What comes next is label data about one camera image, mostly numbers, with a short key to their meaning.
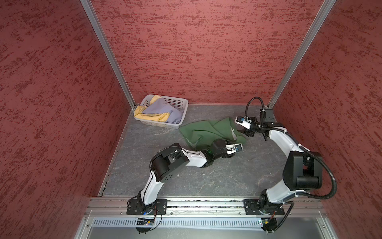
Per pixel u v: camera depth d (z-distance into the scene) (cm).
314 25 77
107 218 71
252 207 74
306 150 47
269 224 71
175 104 113
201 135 96
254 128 78
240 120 77
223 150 70
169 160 55
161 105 100
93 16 74
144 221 72
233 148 72
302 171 45
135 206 72
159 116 100
